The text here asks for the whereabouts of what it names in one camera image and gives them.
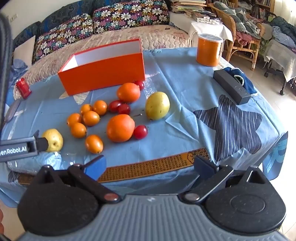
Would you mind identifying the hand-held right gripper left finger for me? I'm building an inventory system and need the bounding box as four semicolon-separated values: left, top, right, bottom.
38;155;122;204

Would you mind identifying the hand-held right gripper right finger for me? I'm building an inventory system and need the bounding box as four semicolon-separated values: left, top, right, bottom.
178;156;266;204

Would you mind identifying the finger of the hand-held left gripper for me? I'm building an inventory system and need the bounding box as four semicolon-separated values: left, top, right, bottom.
33;130;49;153

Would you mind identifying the large orange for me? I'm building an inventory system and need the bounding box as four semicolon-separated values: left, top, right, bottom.
116;82;141;103
106;114;135;143

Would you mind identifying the group of small orange tomatoes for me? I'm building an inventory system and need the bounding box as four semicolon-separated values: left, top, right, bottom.
67;100;108;154

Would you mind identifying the large yellow pear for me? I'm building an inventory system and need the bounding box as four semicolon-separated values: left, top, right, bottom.
145;91;170;120

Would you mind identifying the orange cardboard box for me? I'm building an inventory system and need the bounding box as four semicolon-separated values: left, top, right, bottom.
57;39;146;96

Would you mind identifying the clear plastic bag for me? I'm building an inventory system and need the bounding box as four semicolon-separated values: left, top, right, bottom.
7;152;63;174

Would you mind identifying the grey flat object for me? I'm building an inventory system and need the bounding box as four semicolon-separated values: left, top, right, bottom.
5;98;22;122

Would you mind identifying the brown patterned strip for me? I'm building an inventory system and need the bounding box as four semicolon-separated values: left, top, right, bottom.
17;148;211;186

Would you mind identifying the red can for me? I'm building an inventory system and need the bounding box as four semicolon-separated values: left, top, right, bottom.
16;78;32;100

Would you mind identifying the blue plastic sheet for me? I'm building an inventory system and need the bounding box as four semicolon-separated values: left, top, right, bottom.
13;59;30;70

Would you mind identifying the long black box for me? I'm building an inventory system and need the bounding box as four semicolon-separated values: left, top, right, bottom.
213;69;251;105

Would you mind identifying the blue printed tablecloth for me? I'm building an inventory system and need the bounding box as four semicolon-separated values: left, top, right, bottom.
0;47;288;209

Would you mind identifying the dark blue cloth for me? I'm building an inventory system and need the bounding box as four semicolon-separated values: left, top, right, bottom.
223;67;258;98

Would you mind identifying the white pillow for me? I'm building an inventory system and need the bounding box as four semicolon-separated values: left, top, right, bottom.
13;35;36;67

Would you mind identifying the floral daisy cushion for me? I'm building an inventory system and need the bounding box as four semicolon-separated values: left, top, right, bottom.
92;0;170;34
32;13;94;64

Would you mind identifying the dark blue patterned cushion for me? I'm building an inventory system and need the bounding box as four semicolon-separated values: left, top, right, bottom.
13;21;41;47
38;7;93;35

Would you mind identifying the orange round canister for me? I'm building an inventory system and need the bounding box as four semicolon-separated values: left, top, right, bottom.
196;33;224;67

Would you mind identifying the rattan chair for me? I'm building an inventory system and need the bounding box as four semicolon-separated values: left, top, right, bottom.
208;2;264;70

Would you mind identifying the wheeled office chair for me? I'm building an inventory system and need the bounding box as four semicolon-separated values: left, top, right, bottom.
262;23;296;95

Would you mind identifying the white cloth covered table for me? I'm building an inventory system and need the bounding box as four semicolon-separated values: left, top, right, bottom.
169;11;234;50

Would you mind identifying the pink quilted bed cover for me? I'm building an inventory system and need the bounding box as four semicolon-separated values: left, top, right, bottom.
13;25;192;98

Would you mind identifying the grey blue clothes pile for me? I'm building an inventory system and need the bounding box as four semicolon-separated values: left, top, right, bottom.
214;1;262;40

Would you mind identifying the blue clothes heap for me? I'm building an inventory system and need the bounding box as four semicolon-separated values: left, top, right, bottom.
269;16;296;49

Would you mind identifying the stack of books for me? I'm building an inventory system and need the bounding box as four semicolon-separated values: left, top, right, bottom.
170;0;208;14

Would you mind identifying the wooden bookshelf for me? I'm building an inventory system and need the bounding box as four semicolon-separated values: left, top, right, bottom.
206;0;275;21

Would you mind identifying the black braided cable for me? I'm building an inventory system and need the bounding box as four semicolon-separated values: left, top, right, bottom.
0;14;13;130

